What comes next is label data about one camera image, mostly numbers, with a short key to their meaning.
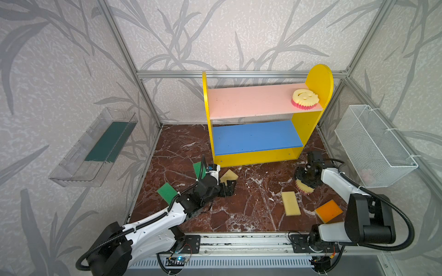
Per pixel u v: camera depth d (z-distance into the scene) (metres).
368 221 0.42
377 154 0.63
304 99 0.71
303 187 0.85
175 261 0.72
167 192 0.88
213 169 0.72
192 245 0.74
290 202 0.84
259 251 0.74
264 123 1.04
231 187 0.71
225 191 0.71
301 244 0.73
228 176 0.94
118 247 0.40
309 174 0.69
